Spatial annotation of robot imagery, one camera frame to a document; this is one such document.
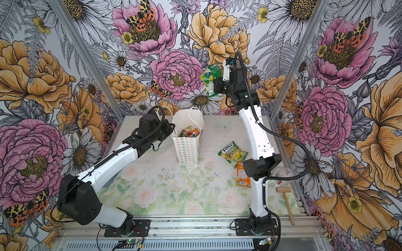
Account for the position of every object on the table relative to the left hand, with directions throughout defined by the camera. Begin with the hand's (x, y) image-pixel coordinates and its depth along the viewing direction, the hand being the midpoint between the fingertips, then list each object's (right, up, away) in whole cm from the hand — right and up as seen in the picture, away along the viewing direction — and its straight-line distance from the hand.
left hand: (175, 128), depth 83 cm
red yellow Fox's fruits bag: (+4, -2, +17) cm, 17 cm away
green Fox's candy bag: (+33, -16, +14) cm, 39 cm away
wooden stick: (+58, -33, +2) cm, 67 cm away
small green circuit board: (-17, -51, -11) cm, 55 cm away
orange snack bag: (+36, -28, +4) cm, 46 cm away
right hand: (+19, +21, -7) cm, 29 cm away
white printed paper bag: (+4, +2, +17) cm, 18 cm away
